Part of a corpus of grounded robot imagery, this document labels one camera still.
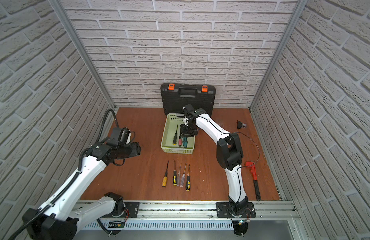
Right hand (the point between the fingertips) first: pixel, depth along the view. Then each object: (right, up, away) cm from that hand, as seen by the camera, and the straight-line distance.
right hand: (184, 134), depth 91 cm
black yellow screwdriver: (-5, -25, -9) cm, 27 cm away
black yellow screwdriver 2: (+3, -28, -11) cm, 30 cm away
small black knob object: (+41, +5, +16) cm, 44 cm away
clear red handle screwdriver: (0, -24, -7) cm, 25 cm away
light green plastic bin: (-8, -6, +7) cm, 12 cm away
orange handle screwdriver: (-10, -24, -8) cm, 28 cm away
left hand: (-24, -6, -13) cm, 28 cm away
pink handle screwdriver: (-3, -6, +7) cm, 10 cm away
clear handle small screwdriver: (-3, -24, -7) cm, 25 cm away
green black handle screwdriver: (+1, -4, -3) cm, 6 cm away
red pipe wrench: (+41, -22, -5) cm, 47 cm away
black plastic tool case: (-6, +24, +4) cm, 25 cm away
